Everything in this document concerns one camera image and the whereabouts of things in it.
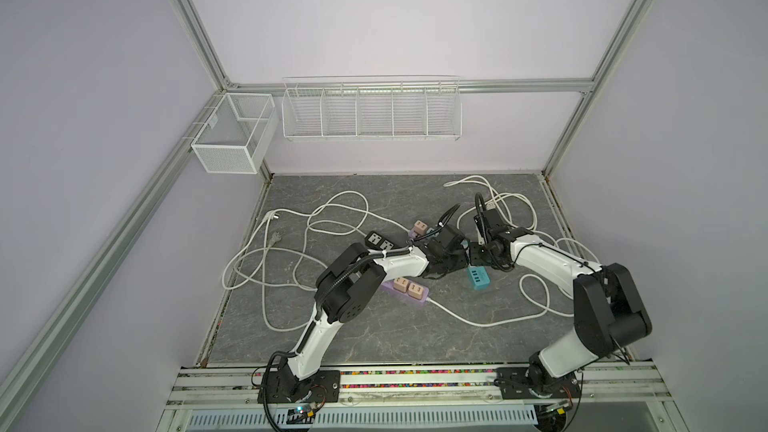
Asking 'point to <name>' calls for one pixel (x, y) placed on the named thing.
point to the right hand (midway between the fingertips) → (479, 257)
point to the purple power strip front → (389, 285)
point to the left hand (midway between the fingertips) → (471, 266)
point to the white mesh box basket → (237, 135)
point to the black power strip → (378, 241)
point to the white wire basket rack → (379, 107)
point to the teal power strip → (479, 277)
